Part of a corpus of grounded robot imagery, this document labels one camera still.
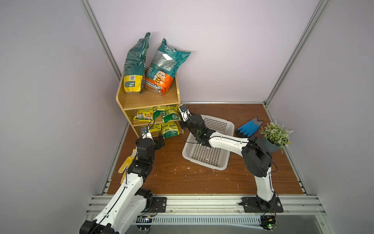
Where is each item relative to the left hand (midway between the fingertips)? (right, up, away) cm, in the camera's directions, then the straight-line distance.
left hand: (154, 133), depth 80 cm
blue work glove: (+63, +1, +21) cm, 66 cm away
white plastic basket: (+30, -15, +10) cm, 35 cm away
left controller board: (-3, -44, -8) cm, 45 cm away
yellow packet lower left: (-3, +2, +20) cm, 20 cm away
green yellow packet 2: (+10, +11, +7) cm, 17 cm away
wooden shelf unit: (-4, +19, 0) cm, 20 cm away
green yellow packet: (+1, +13, +8) cm, 15 cm away
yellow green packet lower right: (+6, +1, +18) cm, 19 cm away
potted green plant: (+69, -2, -1) cm, 69 cm away
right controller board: (+59, -42, -12) cm, 73 cm away
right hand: (+16, +14, +4) cm, 22 cm away
